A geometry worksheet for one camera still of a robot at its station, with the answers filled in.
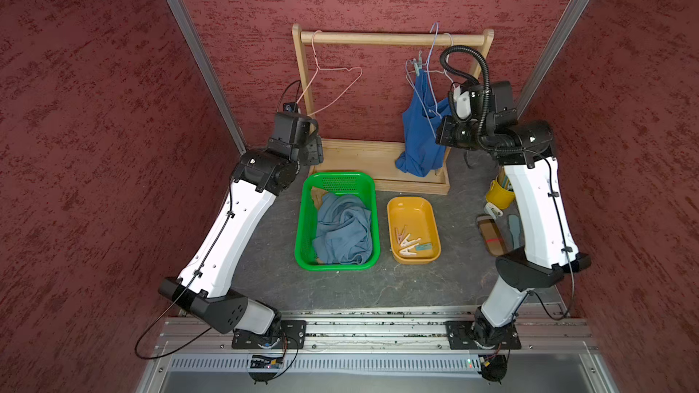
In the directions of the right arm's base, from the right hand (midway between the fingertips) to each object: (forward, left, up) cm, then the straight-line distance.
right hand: (437, 135), depth 67 cm
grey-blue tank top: (-12, +25, -27) cm, 39 cm away
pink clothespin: (-8, +6, -40) cm, 41 cm away
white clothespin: (-10, +4, -40) cm, 42 cm away
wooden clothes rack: (+27, +14, -40) cm, 50 cm away
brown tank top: (+8, +36, -37) cm, 52 cm away
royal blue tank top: (+15, -2, -24) cm, 28 cm away
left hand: (0, +35, -4) cm, 35 cm away
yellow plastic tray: (-1, -2, -40) cm, 40 cm away
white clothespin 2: (-14, +5, -40) cm, 43 cm away
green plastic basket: (+12, +21, -37) cm, 44 cm away
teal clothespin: (-12, -1, -40) cm, 42 cm away
